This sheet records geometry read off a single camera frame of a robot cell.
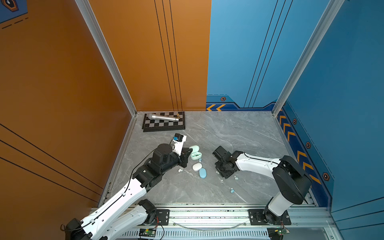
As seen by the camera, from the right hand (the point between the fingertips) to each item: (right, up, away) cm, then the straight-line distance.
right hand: (215, 170), depth 89 cm
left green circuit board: (-33, -25, -18) cm, 45 cm away
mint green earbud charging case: (-12, +13, -18) cm, 25 cm away
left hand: (-13, +16, -16) cm, 27 cm away
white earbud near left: (-21, 0, 0) cm, 21 cm away
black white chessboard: (-44, +27, +20) cm, 56 cm away
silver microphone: (-42, +33, +20) cm, 58 cm away
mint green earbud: (+12, -3, -4) cm, 13 cm away
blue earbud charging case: (-7, -1, -2) cm, 8 cm away
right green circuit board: (+29, -23, -19) cm, 42 cm away
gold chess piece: (-25, +33, +20) cm, 46 cm away
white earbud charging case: (-11, +2, +1) cm, 11 cm away
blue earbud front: (+8, -9, -8) cm, 14 cm away
